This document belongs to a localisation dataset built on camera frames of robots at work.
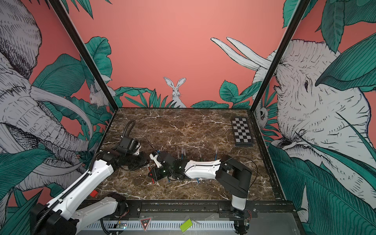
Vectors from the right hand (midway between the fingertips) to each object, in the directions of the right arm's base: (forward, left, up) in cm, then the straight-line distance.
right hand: (148, 174), depth 76 cm
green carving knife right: (+14, -29, -11) cm, 34 cm away
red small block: (-15, +9, +23) cm, 29 cm away
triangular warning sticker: (-20, -1, -10) cm, 22 cm away
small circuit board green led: (-21, +11, -11) cm, 26 cm away
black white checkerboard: (+34, -58, -9) cm, 68 cm away
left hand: (+7, -1, +2) cm, 8 cm away
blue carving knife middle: (+18, -16, -10) cm, 26 cm away
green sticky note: (-21, -20, -9) cm, 31 cm away
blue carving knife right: (+17, -39, -11) cm, 44 cm away
